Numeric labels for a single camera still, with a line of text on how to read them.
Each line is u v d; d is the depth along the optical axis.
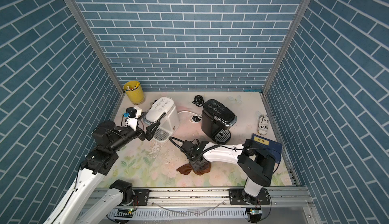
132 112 0.55
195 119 1.01
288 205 0.73
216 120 0.77
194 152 0.64
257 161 0.47
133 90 1.02
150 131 0.59
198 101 1.12
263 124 0.99
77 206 0.43
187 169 0.81
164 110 0.81
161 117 0.78
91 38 0.88
